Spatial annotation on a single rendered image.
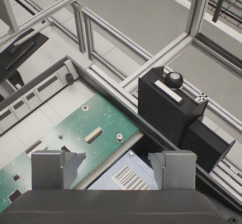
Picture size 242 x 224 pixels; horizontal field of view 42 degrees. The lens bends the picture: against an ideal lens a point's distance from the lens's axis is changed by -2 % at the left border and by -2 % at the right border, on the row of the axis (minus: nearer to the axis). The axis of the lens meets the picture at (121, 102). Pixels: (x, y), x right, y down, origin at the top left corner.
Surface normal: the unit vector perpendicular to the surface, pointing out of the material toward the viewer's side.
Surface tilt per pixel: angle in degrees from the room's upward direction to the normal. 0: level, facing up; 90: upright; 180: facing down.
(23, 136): 90
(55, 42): 90
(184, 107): 93
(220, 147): 93
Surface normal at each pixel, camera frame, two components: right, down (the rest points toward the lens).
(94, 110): -0.01, -0.54
